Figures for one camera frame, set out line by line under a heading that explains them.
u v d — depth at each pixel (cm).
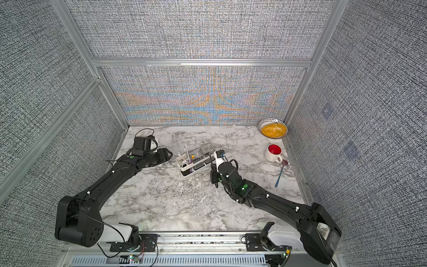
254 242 73
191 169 93
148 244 73
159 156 76
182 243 75
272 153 97
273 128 109
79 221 41
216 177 70
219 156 68
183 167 88
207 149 100
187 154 88
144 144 66
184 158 89
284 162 100
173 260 70
